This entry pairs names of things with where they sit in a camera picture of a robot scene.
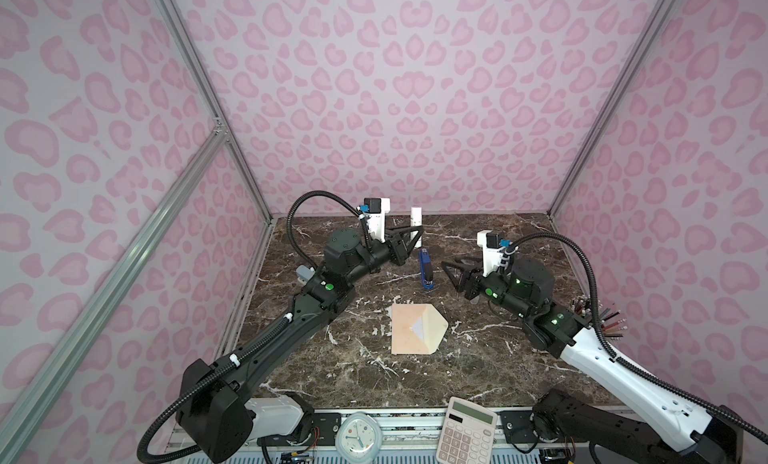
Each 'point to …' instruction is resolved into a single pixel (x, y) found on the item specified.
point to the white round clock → (358, 438)
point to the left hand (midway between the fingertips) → (422, 224)
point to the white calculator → (468, 434)
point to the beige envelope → (416, 328)
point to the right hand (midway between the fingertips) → (450, 260)
